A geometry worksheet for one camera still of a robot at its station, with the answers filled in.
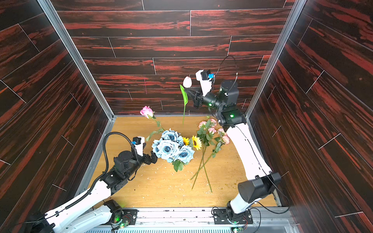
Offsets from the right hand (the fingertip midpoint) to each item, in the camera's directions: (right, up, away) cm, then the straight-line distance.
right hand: (190, 86), depth 63 cm
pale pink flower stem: (+19, -14, +45) cm, 51 cm away
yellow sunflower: (+4, -26, +12) cm, 29 cm away
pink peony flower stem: (+12, -24, +40) cm, 48 cm away
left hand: (-19, -28, +14) cm, 37 cm away
